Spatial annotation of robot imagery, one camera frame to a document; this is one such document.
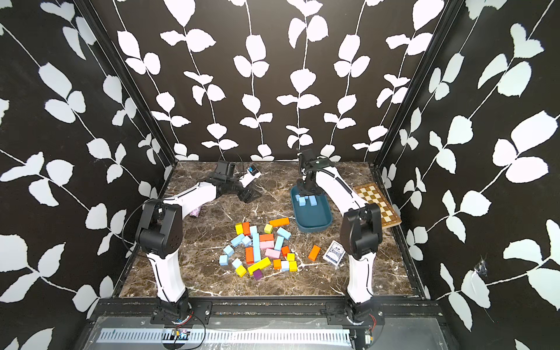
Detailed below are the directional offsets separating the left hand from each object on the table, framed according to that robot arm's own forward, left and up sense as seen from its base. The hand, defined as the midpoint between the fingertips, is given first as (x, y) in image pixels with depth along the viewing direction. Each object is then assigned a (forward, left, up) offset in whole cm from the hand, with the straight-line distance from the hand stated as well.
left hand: (257, 185), depth 96 cm
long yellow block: (-32, -2, -11) cm, 34 cm away
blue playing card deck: (-29, -32, -10) cm, 44 cm away
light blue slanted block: (-23, -9, -11) cm, 27 cm away
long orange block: (-13, -10, -11) cm, 20 cm away
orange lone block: (-28, -24, -11) cm, 38 cm away
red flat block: (-21, -4, -10) cm, 23 cm away
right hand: (-4, -20, +2) cm, 21 cm away
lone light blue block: (-2, -26, -11) cm, 28 cm away
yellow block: (-16, +8, -10) cm, 21 cm away
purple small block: (-36, -1, -10) cm, 37 cm away
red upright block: (-15, +5, -10) cm, 19 cm away
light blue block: (-4, -21, -9) cm, 23 cm away
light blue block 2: (-26, +11, -9) cm, 30 cm away
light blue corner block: (-30, +13, -10) cm, 34 cm away
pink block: (-28, -6, -10) cm, 30 cm away
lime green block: (-17, -5, -10) cm, 20 cm away
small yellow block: (-34, +6, -10) cm, 36 cm away
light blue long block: (-21, +9, -11) cm, 25 cm away
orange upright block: (-28, +3, -10) cm, 30 cm away
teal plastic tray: (-5, -25, -12) cm, 28 cm away
